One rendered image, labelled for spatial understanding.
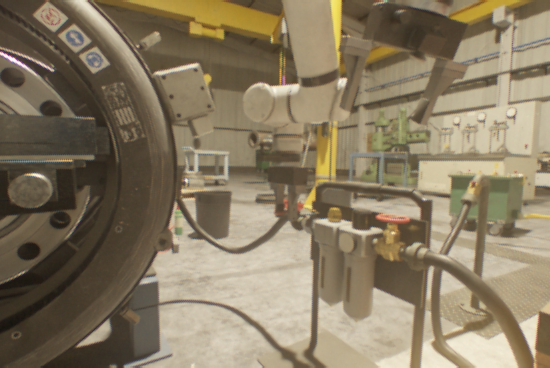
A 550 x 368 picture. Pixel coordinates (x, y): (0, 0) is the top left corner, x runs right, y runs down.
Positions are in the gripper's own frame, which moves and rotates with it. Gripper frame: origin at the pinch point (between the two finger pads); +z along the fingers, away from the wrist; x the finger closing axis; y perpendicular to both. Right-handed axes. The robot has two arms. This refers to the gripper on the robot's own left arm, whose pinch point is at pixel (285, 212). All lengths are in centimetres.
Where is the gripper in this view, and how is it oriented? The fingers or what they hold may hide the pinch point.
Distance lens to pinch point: 82.7
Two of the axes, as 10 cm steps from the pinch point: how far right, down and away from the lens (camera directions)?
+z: -0.2, 10.0, 0.7
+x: -5.5, -0.7, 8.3
